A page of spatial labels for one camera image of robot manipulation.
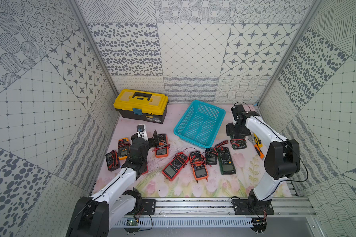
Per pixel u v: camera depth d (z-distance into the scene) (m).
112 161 0.86
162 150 0.91
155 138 0.77
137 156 0.63
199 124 1.08
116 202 0.57
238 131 0.79
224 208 0.76
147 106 0.97
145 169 0.86
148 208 0.73
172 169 0.82
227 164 0.88
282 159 0.48
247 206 0.73
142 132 0.70
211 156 0.88
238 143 0.86
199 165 0.84
